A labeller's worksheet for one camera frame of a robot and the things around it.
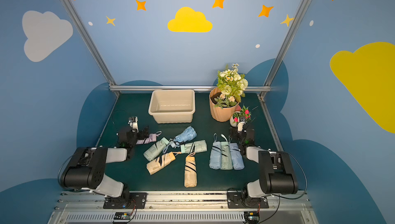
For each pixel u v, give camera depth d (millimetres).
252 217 729
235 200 746
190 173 800
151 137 939
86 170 458
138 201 743
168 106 1148
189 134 929
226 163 840
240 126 838
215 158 861
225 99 939
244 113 882
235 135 864
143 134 858
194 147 902
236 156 861
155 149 886
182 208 734
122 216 718
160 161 839
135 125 838
